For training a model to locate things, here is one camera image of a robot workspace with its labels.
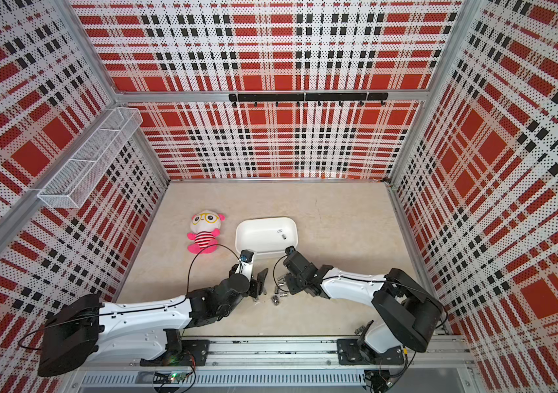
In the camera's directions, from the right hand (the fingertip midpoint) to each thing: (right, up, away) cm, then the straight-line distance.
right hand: (297, 277), depth 88 cm
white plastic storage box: (-12, +13, +14) cm, 22 cm away
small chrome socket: (-6, +13, +13) cm, 19 cm away
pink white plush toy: (-37, +17, +8) cm, 41 cm away
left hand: (-12, +5, -6) cm, 14 cm away
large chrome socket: (-7, -6, -4) cm, 11 cm away
